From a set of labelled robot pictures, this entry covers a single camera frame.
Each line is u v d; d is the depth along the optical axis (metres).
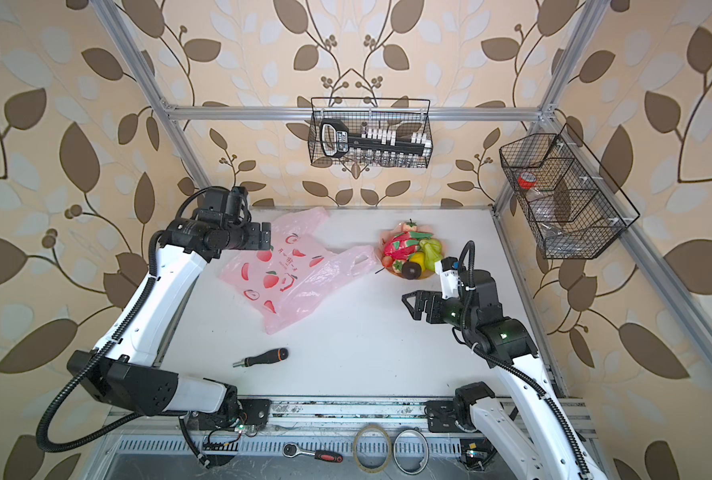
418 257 0.99
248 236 0.68
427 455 0.71
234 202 0.58
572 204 0.75
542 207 0.71
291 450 0.69
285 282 0.88
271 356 0.83
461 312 0.59
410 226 1.03
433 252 0.96
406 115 0.91
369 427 0.74
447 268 0.64
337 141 0.85
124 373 0.38
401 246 0.96
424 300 0.63
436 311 0.62
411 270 0.92
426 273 0.95
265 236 0.70
